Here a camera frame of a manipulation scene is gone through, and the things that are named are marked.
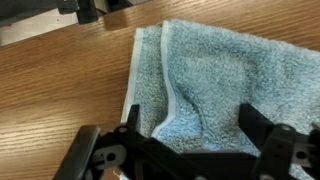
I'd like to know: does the light blue terry towel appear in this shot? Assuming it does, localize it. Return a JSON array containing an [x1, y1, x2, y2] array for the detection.
[[119, 19, 320, 180]]

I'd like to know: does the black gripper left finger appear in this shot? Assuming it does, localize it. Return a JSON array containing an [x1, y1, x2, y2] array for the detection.
[[53, 104, 161, 180]]

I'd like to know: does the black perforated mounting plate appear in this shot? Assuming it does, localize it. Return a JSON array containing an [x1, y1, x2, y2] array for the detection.
[[0, 0, 79, 28]]

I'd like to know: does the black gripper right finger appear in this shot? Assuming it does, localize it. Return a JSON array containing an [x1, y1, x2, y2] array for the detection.
[[239, 103, 320, 180]]

